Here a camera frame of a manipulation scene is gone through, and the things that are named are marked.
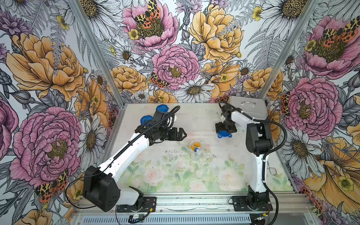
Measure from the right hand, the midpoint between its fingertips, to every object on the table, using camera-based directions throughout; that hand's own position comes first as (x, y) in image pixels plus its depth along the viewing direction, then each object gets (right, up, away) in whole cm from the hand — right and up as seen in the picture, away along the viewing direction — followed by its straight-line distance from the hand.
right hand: (224, 133), depth 102 cm
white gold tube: (-21, -5, -17) cm, 27 cm away
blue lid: (-44, +18, -1) cm, 48 cm away
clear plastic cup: (-22, -9, -19) cm, 30 cm away
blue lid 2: (0, 0, -1) cm, 1 cm away
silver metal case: (+20, +19, -2) cm, 28 cm away
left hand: (-32, 0, -23) cm, 39 cm away
